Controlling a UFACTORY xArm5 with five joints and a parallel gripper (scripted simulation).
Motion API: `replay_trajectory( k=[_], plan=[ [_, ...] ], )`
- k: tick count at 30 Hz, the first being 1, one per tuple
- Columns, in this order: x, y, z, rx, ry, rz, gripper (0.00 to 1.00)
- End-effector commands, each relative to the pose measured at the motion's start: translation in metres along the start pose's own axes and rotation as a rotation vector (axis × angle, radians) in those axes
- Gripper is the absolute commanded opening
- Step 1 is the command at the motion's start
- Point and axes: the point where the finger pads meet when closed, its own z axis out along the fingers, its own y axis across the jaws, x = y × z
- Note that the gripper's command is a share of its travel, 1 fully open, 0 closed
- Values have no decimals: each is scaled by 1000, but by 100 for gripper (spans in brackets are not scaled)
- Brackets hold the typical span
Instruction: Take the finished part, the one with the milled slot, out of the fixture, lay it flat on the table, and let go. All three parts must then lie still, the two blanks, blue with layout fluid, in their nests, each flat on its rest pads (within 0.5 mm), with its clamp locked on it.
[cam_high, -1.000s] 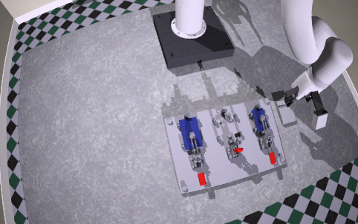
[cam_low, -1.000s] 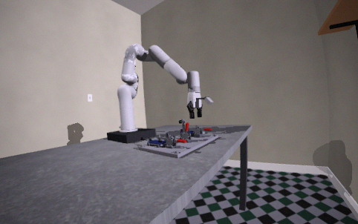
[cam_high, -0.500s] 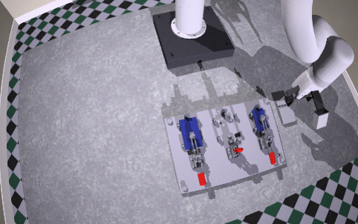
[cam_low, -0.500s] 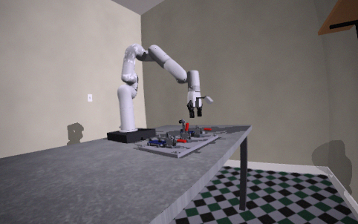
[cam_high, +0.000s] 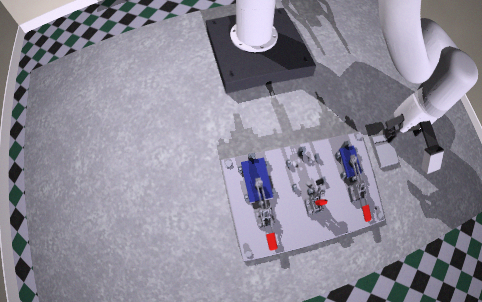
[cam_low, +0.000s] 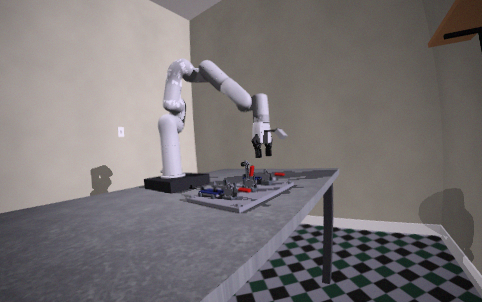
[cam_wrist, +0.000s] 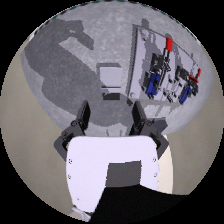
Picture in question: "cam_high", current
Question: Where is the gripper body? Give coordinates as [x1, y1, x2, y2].
[394, 89, 440, 132]

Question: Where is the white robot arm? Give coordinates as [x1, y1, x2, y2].
[230, 0, 478, 174]

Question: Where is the toggle clamp with red handle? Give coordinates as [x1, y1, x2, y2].
[348, 154, 372, 222]
[255, 178, 278, 250]
[304, 179, 328, 216]

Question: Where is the blue rectangular block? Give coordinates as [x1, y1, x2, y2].
[338, 145, 362, 180]

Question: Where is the blue rectangular plate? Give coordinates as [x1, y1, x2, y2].
[241, 158, 273, 203]

